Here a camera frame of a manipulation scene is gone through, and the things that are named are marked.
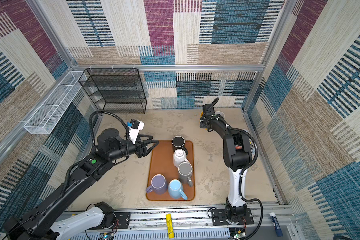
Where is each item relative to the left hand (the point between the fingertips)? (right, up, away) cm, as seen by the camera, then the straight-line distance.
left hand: (155, 138), depth 66 cm
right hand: (+28, +7, +35) cm, 46 cm away
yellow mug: (+25, +13, +36) cm, 46 cm away
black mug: (+10, -5, +25) cm, 27 cm away
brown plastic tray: (0, -17, +25) cm, 31 cm away
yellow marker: (+6, -39, +5) cm, 40 cm away
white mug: (+10, -11, +17) cm, 23 cm away
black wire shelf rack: (-35, +31, +42) cm, 63 cm away
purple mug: (0, -25, +11) cm, 27 cm away
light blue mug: (+8, -25, +5) cm, 27 cm away
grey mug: (+13, -18, +13) cm, 25 cm away
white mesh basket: (-53, +8, +4) cm, 53 cm away
